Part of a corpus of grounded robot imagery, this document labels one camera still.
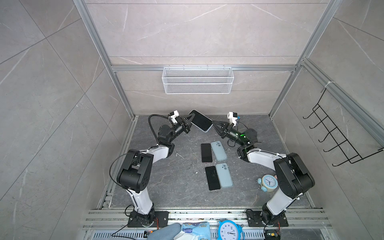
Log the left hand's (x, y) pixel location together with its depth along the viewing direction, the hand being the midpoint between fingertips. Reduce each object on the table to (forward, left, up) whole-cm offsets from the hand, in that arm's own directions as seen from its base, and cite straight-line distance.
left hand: (196, 112), depth 76 cm
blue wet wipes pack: (-48, 0, -27) cm, 55 cm away
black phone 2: (-5, -7, -34) cm, 35 cm away
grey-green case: (-4, -16, -33) cm, 36 cm away
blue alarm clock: (-49, -14, -30) cm, 59 cm away
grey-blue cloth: (-48, +15, -30) cm, 59 cm away
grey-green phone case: (-21, -16, -33) cm, 42 cm away
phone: (-23, -9, -31) cm, 40 cm away
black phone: (-2, -3, -4) cm, 6 cm away
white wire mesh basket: (+35, -3, -3) cm, 35 cm away
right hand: (-6, -8, -2) cm, 10 cm away
